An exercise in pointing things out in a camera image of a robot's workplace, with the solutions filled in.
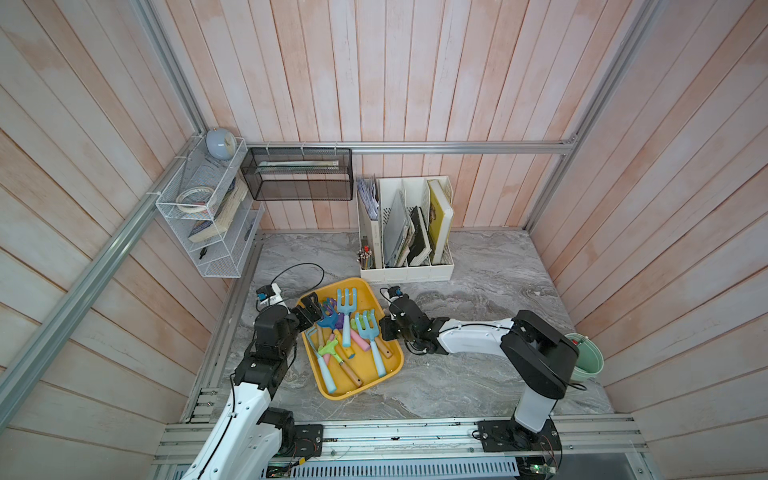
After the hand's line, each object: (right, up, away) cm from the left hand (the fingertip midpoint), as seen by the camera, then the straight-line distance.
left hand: (306, 304), depth 80 cm
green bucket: (+76, -14, -4) cm, 77 cm away
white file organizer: (+29, +24, +12) cm, 39 cm away
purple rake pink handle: (+4, -4, +16) cm, 17 cm away
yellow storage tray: (+14, -16, +7) cm, 22 cm away
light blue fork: (+6, -21, -1) cm, 22 cm away
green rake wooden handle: (+5, -14, +7) cm, 16 cm away
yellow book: (+39, +25, +10) cm, 47 cm away
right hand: (+20, -7, +11) cm, 24 cm away
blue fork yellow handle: (+18, -10, +9) cm, 23 cm away
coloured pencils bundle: (+16, +13, +10) cm, 23 cm away
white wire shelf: (-24, +13, +3) cm, 27 cm away
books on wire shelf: (-23, +20, -5) cm, 31 cm away
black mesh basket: (-8, +43, +23) cm, 49 cm away
